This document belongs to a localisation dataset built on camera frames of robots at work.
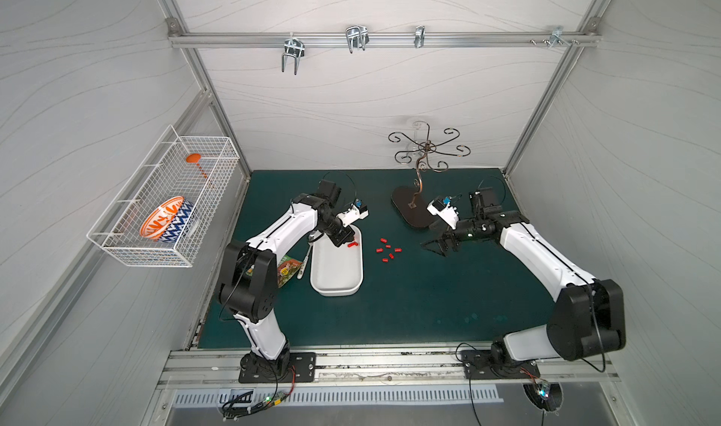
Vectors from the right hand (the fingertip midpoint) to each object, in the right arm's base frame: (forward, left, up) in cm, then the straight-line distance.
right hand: (430, 233), depth 83 cm
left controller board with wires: (-43, +48, -15) cm, 66 cm away
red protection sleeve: (0, +11, -16) cm, 19 cm away
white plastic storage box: (-7, +29, -14) cm, 33 cm away
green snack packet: (-8, +45, -11) cm, 47 cm away
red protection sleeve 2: (+4, +12, -15) cm, 20 cm away
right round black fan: (-37, -29, -18) cm, 50 cm away
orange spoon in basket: (+11, +69, +18) cm, 72 cm away
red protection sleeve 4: (+6, +14, -15) cm, 21 cm away
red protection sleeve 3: (+2, +15, -14) cm, 21 cm away
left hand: (0, +24, -5) cm, 25 cm away
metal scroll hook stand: (+23, +4, -13) cm, 26 cm away
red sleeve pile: (+3, +26, -15) cm, 30 cm away
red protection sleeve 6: (-2, +13, -15) cm, 20 cm away
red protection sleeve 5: (+2, +9, -15) cm, 17 cm away
